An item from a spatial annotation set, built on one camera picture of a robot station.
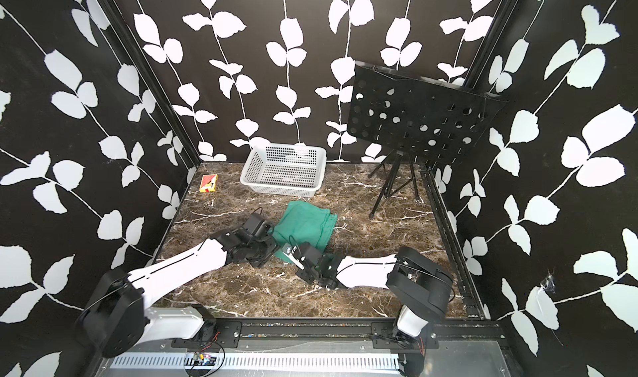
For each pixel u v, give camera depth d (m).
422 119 0.71
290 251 0.74
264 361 0.70
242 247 0.61
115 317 0.40
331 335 0.76
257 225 0.66
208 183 1.11
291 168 1.18
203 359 0.70
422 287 0.45
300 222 0.98
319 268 0.65
